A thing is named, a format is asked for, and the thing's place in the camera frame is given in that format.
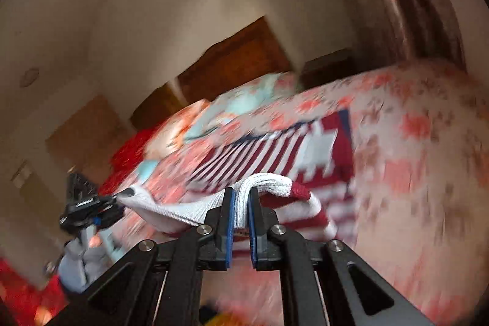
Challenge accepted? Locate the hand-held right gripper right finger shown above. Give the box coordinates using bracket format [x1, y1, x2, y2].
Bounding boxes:
[248, 189, 436, 326]

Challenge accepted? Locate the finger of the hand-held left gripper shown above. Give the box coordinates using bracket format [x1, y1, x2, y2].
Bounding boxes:
[112, 186, 136, 205]

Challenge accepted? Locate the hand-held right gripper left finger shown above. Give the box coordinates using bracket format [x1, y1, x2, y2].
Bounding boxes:
[46, 188, 235, 326]

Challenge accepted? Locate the red and white striped sweater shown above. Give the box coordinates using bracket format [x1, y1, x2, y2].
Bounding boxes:
[124, 109, 354, 248]

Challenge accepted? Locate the red patterned blanket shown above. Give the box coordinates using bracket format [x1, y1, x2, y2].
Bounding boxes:
[98, 130, 154, 195]

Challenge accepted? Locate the colourful striped blanket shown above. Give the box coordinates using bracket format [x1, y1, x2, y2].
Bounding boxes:
[199, 305, 233, 326]

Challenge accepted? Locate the small wooden headboard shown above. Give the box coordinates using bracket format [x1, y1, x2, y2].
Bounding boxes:
[129, 81, 185, 133]

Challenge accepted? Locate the light blue floral pillow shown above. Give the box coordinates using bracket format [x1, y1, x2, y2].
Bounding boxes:
[185, 73, 285, 141]

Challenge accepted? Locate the pink floral bed quilt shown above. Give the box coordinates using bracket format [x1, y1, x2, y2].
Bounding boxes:
[115, 59, 484, 326]

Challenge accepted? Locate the large carved wooden headboard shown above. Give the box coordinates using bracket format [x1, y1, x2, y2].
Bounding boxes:
[177, 16, 293, 102]

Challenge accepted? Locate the dark wooden nightstand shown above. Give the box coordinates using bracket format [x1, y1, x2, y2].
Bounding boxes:
[301, 48, 357, 92]

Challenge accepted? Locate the white wall switch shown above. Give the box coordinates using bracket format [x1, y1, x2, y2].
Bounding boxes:
[11, 161, 36, 190]

